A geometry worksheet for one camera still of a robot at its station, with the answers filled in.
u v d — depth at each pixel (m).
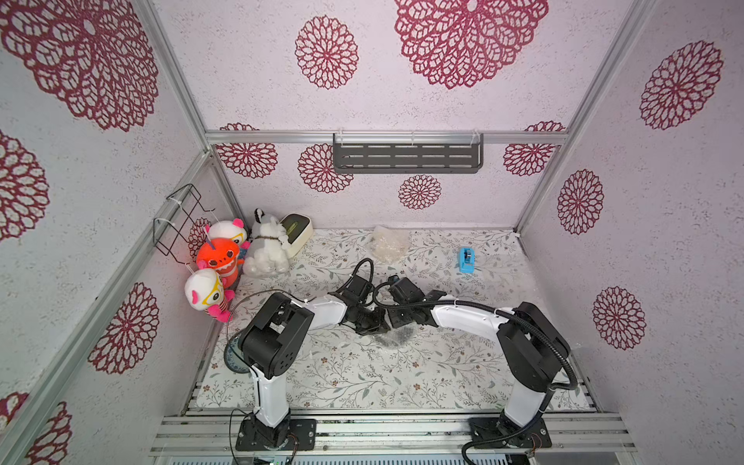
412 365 0.86
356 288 0.79
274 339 0.50
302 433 0.74
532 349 0.47
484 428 0.75
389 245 1.09
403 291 0.72
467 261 1.07
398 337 0.88
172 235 0.76
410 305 0.71
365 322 0.82
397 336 0.88
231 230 0.95
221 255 0.89
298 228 1.15
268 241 1.00
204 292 0.79
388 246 1.09
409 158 0.97
